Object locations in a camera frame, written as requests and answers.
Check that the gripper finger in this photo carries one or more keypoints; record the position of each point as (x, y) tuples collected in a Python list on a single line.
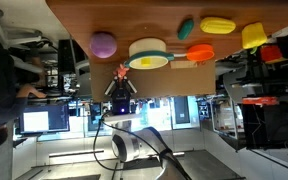
[(132, 87), (110, 88)]

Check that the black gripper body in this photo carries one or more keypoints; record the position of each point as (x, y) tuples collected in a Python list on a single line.
[(121, 100)]

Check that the pink bunny toy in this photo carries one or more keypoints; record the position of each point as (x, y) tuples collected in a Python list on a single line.
[(121, 71)]

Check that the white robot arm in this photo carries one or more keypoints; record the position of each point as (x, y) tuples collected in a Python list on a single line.
[(140, 146)]

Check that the cream pot with teal rim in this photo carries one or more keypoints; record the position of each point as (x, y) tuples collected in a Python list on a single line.
[(147, 53)]

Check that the brown cardboard board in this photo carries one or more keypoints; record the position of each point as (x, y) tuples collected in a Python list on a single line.
[(170, 81)]

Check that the purple ball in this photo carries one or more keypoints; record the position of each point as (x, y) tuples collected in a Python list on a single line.
[(103, 45)]

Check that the computer monitor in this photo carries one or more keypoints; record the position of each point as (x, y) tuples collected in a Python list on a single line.
[(45, 118)]

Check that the teal toy vegetable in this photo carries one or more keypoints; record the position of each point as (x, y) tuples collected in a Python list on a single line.
[(186, 29)]

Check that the yellow toy corn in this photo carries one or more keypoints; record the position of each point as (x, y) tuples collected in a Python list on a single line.
[(217, 25)]

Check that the white office chair base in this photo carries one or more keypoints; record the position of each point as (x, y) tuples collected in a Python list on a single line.
[(14, 33)]

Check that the person in dark shirt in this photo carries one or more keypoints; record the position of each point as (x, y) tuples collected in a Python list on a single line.
[(0, 106)]

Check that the yellow toy bell pepper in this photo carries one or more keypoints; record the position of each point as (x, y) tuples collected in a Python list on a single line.
[(253, 36)]

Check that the red and yellow toy block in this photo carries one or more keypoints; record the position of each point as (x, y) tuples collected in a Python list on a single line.
[(271, 54)]

